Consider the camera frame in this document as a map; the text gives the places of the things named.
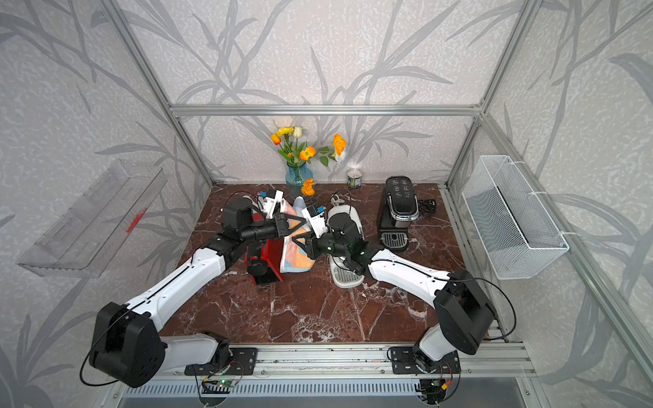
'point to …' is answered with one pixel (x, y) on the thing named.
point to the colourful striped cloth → (293, 257)
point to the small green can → (354, 179)
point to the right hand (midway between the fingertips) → (295, 236)
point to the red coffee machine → (264, 258)
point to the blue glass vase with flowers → (298, 153)
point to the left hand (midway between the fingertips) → (304, 224)
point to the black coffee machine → (398, 205)
